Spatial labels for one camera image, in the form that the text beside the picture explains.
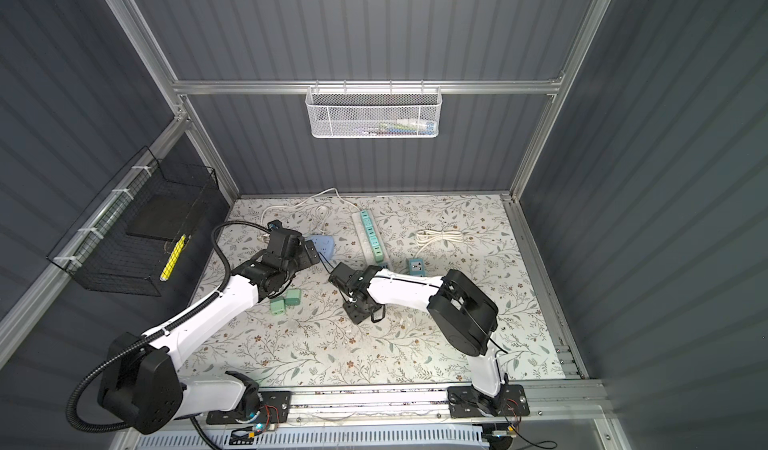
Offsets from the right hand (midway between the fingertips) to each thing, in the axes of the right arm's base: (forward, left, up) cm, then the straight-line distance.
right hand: (363, 313), depth 89 cm
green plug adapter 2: (+1, +25, +2) cm, 26 cm away
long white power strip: (+24, -1, +6) cm, 24 cm away
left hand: (+12, +17, +15) cm, 26 cm away
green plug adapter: (+4, +21, +3) cm, 22 cm away
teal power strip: (+15, -17, +1) cm, 23 cm away
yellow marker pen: (+5, +43, +28) cm, 51 cm away
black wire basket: (+6, +56, +28) cm, 63 cm away
